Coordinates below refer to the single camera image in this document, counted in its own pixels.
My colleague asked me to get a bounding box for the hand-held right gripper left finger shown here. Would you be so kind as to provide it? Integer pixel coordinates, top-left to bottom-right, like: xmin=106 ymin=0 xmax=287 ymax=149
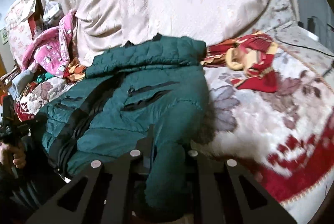
xmin=25 ymin=125 xmax=154 ymax=224

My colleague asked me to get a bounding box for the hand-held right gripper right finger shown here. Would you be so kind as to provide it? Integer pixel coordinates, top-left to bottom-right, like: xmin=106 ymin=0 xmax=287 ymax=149
xmin=186 ymin=149 xmax=298 ymax=224

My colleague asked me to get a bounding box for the green puffer jacket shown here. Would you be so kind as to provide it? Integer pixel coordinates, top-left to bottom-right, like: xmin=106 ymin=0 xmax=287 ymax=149
xmin=34 ymin=33 xmax=216 ymax=216

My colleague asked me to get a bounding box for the person's left hand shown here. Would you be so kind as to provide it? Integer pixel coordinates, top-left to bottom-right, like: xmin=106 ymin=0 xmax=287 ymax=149
xmin=0 ymin=143 xmax=27 ymax=168

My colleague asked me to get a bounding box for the pink printed garment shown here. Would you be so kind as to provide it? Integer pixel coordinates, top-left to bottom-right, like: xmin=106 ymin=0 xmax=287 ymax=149
xmin=22 ymin=9 xmax=77 ymax=77

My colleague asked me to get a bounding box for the floral bed blanket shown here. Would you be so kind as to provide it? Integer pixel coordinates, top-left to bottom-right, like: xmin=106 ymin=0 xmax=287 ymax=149
xmin=14 ymin=0 xmax=334 ymax=224

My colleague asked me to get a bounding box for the floral pillow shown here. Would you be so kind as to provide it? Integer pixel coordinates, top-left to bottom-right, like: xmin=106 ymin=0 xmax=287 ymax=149
xmin=5 ymin=0 xmax=37 ymax=68

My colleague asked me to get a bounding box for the red yellow printed cloth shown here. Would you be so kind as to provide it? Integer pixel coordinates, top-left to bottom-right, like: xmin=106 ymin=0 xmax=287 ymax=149
xmin=201 ymin=31 xmax=280 ymax=94

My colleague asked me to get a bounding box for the clear plastic bag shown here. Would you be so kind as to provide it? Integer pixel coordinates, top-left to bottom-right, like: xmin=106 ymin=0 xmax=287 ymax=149
xmin=42 ymin=1 xmax=64 ymax=27

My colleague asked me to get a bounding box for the grey cabinet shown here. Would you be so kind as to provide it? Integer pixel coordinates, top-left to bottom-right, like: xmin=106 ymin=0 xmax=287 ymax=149
xmin=290 ymin=0 xmax=334 ymax=49

